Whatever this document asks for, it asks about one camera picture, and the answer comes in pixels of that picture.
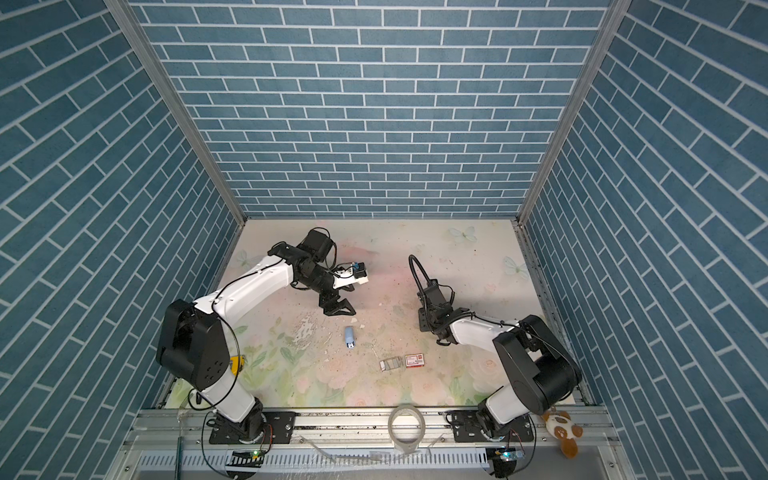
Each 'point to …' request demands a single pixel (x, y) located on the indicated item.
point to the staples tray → (390, 363)
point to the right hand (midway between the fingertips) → (426, 312)
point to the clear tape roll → (407, 448)
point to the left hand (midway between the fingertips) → (351, 296)
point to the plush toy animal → (561, 427)
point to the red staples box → (415, 360)
